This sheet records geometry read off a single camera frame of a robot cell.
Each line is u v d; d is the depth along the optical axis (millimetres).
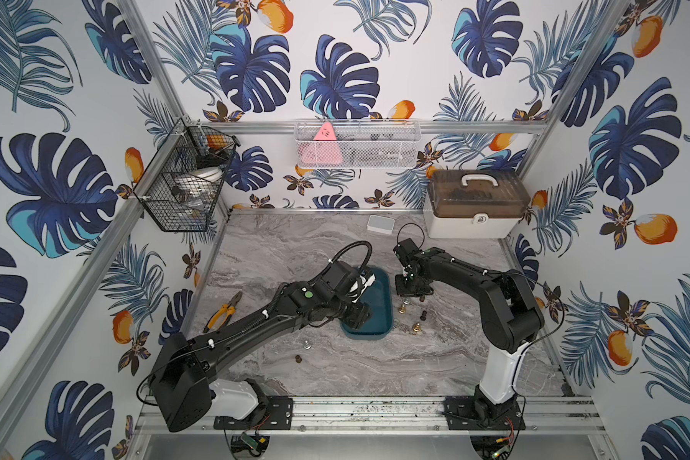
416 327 881
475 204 1069
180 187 828
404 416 756
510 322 502
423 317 920
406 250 789
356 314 673
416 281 797
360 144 925
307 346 853
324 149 901
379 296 978
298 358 824
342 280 588
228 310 925
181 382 398
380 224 1159
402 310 925
